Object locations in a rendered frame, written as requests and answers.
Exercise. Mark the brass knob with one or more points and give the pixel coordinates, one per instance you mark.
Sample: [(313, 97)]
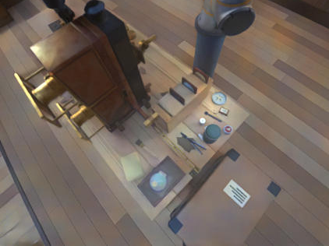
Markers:
[(131, 34)]

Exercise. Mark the small brown box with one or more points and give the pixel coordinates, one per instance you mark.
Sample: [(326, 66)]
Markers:
[(224, 111)]

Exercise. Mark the dark blue pliers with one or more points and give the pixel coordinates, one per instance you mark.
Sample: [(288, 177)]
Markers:
[(194, 143)]

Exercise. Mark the brass lens tube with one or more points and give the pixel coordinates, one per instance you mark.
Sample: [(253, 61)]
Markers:
[(82, 115), (48, 90)]

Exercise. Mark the large dark framed slide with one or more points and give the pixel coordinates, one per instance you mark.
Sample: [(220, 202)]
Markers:
[(161, 181)]

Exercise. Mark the pale yellow cloth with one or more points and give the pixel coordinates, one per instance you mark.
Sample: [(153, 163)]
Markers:
[(132, 166)]

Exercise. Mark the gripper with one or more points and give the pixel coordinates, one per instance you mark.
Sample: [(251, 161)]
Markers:
[(65, 14)]

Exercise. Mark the brown flat case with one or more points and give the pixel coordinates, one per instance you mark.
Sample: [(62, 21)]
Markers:
[(221, 221)]

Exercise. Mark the brass ruler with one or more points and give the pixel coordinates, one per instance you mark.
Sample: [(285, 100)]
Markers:
[(176, 149)]

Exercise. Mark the small white roll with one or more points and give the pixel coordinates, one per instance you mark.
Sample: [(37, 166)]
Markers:
[(202, 121)]

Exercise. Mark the white printed paper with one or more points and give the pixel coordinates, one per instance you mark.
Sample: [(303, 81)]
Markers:
[(237, 193)]

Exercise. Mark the pale wooden slide rack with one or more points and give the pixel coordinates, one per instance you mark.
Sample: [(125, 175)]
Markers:
[(182, 112)]

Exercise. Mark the brown wooden lantern body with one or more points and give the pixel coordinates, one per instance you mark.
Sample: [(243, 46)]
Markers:
[(85, 68)]

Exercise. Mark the brown leather patch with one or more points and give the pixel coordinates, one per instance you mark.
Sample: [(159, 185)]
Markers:
[(185, 145)]

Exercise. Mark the grey square plate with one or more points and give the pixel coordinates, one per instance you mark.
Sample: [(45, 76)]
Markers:
[(55, 26)]

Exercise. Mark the dark blue slim tool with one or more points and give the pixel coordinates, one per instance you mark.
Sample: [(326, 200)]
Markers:
[(213, 116)]

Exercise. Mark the green round tin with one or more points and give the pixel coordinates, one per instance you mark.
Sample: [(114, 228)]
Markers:
[(211, 134)]

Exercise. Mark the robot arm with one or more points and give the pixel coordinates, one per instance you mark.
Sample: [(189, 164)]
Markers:
[(228, 6)]

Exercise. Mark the blue white round plate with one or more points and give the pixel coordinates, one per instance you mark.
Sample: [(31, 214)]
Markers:
[(218, 98)]

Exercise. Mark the brown framed glass slide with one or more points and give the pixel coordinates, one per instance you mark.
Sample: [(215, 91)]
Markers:
[(200, 75), (177, 96), (189, 85)]

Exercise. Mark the brown wooden slide carrier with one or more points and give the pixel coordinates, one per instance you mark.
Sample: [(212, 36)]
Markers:
[(142, 112)]

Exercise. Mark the brass dissolver frame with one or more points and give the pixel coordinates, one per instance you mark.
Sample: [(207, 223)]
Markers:
[(26, 87)]

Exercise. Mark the small pale brush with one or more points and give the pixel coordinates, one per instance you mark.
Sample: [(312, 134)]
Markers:
[(139, 143)]

